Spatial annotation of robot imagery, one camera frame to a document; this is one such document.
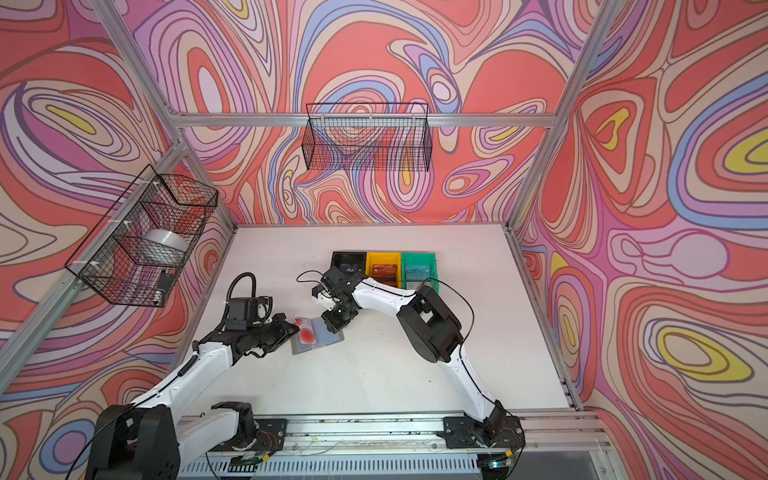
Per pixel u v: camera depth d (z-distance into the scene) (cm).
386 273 104
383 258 105
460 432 74
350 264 107
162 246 70
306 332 88
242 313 68
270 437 73
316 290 86
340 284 76
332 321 82
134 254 73
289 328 84
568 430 77
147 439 40
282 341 77
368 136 93
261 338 72
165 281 73
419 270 103
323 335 90
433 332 56
